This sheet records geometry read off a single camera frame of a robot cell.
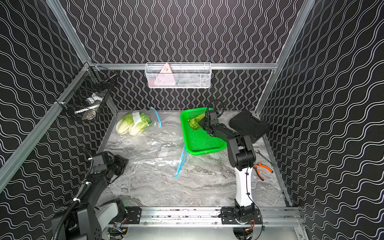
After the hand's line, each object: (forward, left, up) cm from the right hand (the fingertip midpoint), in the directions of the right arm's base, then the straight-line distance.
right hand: (200, 121), depth 105 cm
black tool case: (0, -34, -3) cm, 34 cm away
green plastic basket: (-12, +1, -7) cm, 14 cm away
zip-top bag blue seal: (-23, +10, -6) cm, 26 cm away
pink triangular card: (+10, +22, +28) cm, 37 cm away
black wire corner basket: (+1, +71, +19) cm, 74 cm away
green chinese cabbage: (-1, +4, +1) cm, 5 cm away
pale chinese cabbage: (-5, +54, 0) cm, 54 cm away
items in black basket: (-18, +55, +27) cm, 64 cm away
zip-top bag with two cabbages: (+12, +39, -3) cm, 40 cm away
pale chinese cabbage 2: (-6, +42, -1) cm, 43 cm away
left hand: (-28, +42, +1) cm, 51 cm away
